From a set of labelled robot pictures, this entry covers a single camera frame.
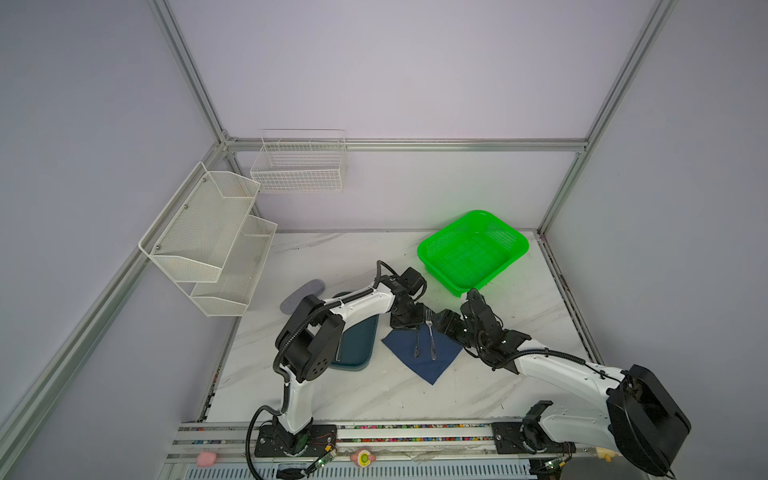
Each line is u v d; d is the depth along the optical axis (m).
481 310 0.65
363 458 0.67
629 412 0.42
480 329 0.64
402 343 0.90
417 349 0.86
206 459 0.70
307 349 0.50
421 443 0.75
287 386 0.54
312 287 1.01
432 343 0.90
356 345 0.90
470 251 1.15
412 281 0.76
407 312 0.78
